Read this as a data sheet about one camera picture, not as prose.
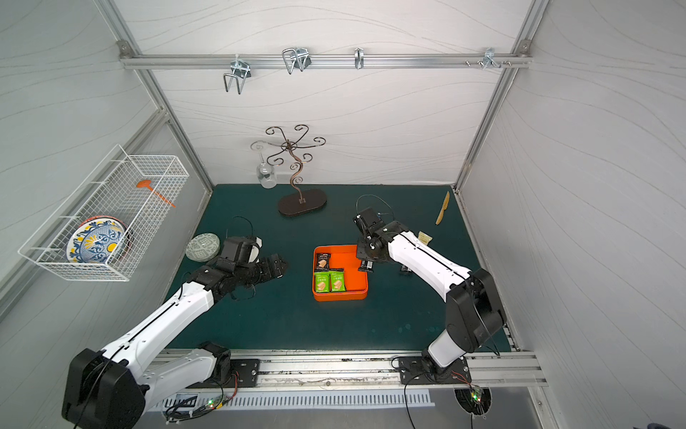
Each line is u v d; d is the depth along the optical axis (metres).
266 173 0.96
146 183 0.78
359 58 0.78
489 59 0.77
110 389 0.38
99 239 0.62
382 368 0.75
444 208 1.13
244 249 0.65
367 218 0.68
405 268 0.93
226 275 0.59
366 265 0.83
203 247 0.98
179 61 0.78
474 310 0.45
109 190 0.70
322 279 0.89
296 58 0.76
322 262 0.93
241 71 0.78
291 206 1.12
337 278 0.89
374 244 0.60
